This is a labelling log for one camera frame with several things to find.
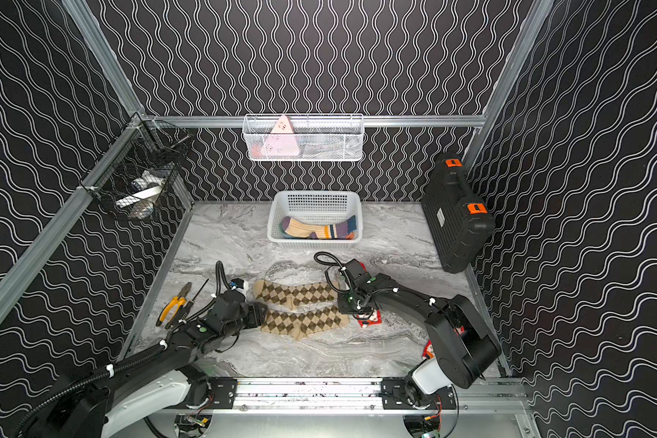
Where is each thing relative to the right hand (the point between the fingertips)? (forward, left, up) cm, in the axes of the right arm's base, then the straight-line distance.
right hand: (344, 306), depth 89 cm
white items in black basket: (+14, +55, +33) cm, 66 cm away
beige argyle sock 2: (-5, +14, -3) cm, 15 cm away
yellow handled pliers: (0, +55, 0) cm, 55 cm away
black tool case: (+19, -36, +19) cm, 45 cm away
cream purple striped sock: (+31, +17, +2) cm, 35 cm away
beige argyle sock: (+4, +17, -1) cm, 18 cm away
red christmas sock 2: (-13, -25, -2) cm, 28 cm away
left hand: (-2, +26, +3) cm, 26 cm away
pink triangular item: (+41, +21, +34) cm, 57 cm away
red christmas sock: (-3, -10, -2) cm, 10 cm away
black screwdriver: (0, +51, -1) cm, 51 cm away
